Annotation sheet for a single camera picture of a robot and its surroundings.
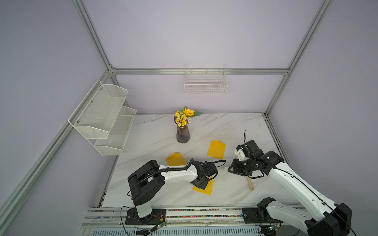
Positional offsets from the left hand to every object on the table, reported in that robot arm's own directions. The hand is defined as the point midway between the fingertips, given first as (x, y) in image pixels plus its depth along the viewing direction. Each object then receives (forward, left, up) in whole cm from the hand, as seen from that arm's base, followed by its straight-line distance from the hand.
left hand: (198, 184), depth 84 cm
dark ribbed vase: (+30, +10, +8) cm, 33 cm away
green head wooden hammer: (0, -30, +1) cm, 30 cm away
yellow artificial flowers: (+30, +9, +25) cm, 40 cm away
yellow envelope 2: (-5, -5, +6) cm, 9 cm away
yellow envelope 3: (+24, -13, -2) cm, 28 cm away
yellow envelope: (+15, +15, +1) cm, 21 cm away
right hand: (+2, -17, +12) cm, 21 cm away
